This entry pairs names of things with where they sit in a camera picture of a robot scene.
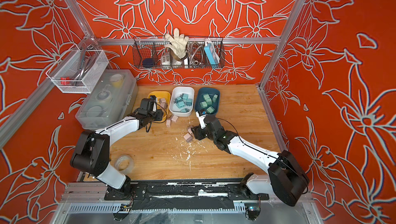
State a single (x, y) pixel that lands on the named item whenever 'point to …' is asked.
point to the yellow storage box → (160, 94)
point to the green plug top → (209, 101)
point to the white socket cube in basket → (165, 59)
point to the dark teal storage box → (202, 91)
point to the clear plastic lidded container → (114, 96)
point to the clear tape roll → (124, 164)
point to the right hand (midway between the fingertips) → (191, 127)
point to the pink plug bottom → (162, 100)
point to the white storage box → (175, 93)
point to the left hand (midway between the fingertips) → (160, 111)
